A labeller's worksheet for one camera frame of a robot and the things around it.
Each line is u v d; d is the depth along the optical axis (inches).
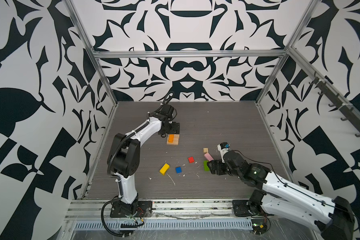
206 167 30.3
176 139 39.0
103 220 27.0
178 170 34.5
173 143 38.4
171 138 39.0
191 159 36.0
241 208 29.2
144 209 29.2
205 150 36.9
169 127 32.0
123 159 19.4
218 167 27.0
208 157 36.0
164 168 33.4
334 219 15.9
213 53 36.0
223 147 27.9
